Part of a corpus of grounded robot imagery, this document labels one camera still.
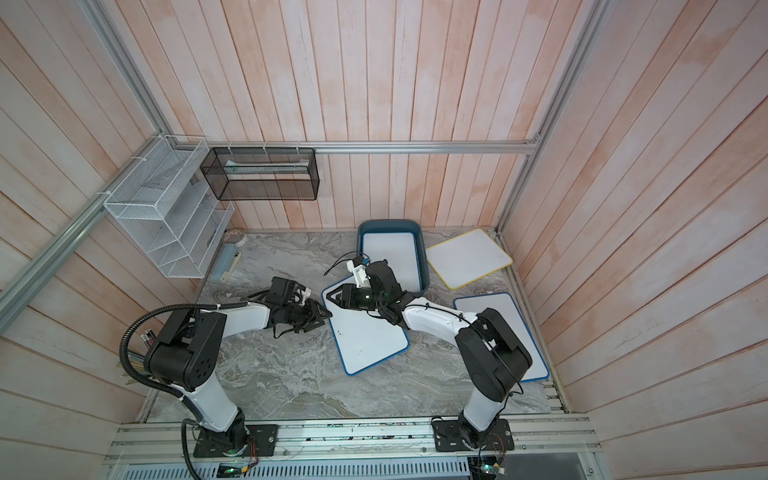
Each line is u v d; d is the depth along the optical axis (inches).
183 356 19.6
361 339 32.9
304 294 36.5
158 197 30.3
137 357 29.2
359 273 31.1
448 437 28.8
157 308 18.5
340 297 31.7
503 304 40.1
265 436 29.0
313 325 34.1
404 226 45.2
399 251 43.4
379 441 29.4
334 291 31.3
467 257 43.8
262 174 41.9
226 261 41.3
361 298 29.5
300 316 33.1
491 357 18.3
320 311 34.6
